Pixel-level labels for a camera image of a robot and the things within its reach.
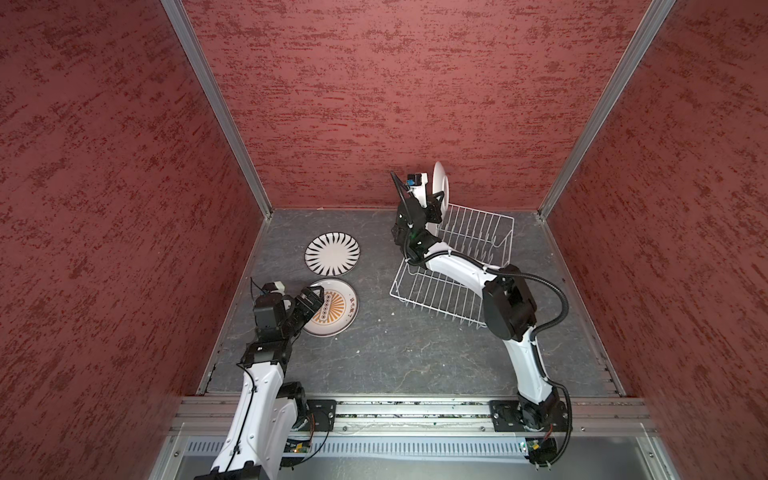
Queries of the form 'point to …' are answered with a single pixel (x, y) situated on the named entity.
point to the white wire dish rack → (481, 236)
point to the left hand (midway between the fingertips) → (318, 302)
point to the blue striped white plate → (332, 254)
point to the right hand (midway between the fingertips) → (439, 197)
